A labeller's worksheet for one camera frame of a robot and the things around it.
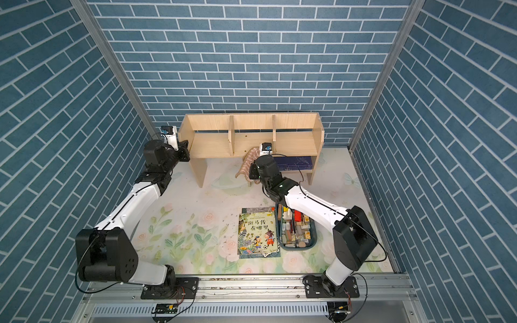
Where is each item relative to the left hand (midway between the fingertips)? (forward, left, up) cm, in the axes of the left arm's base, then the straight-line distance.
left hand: (192, 140), depth 82 cm
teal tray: (-27, -45, -28) cm, 59 cm away
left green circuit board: (-54, +5, -33) cm, 63 cm away
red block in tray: (-20, -46, -28) cm, 57 cm away
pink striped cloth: (-7, -24, -4) cm, 25 cm away
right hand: (-6, -27, -6) cm, 28 cm away
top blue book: (+1, -44, -15) cm, 47 cm away
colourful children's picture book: (-28, -28, -29) cm, 49 cm away
